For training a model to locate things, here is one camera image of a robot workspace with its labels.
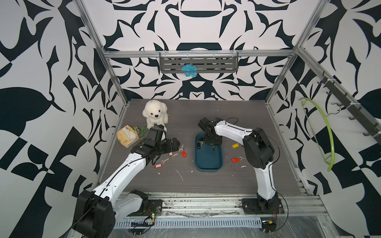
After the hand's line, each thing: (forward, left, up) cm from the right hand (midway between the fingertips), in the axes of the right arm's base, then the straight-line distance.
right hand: (211, 141), depth 96 cm
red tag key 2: (-15, +31, -1) cm, 34 cm away
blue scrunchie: (+31, +13, +32) cm, 47 cm away
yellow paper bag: (+2, +53, +5) cm, 53 cm away
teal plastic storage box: (-11, +3, -1) cm, 11 cm away
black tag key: (-2, +8, -1) cm, 9 cm away
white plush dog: (+11, +34, +16) cm, 39 cm away
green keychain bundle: (+7, +47, +3) cm, 48 cm away
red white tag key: (-8, +25, 0) cm, 26 cm away
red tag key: (-6, +19, -1) cm, 20 cm away
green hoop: (-22, -47, +24) cm, 57 cm away
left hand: (-7, +23, +12) cm, 27 cm away
